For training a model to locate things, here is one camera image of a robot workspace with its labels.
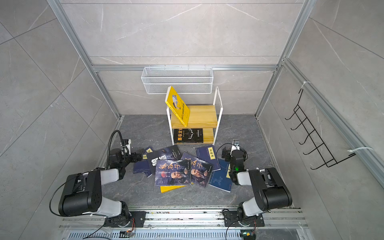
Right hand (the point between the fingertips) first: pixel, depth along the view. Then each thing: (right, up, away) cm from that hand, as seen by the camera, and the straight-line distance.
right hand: (233, 146), depth 94 cm
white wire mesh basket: (-32, +45, +7) cm, 56 cm away
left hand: (-63, 0, -1) cm, 63 cm away
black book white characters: (-42, -5, +1) cm, 42 cm away
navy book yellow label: (-16, -6, +4) cm, 17 cm away
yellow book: (-34, +25, -10) cm, 44 cm away
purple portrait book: (-37, -14, -8) cm, 41 cm away
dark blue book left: (-56, -12, -5) cm, 57 cm away
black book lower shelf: (-29, +6, +8) cm, 31 cm away
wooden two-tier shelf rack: (-17, +19, 0) cm, 26 cm away
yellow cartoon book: (-42, -23, -12) cm, 49 cm away
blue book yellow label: (-9, -18, -8) cm, 22 cm away
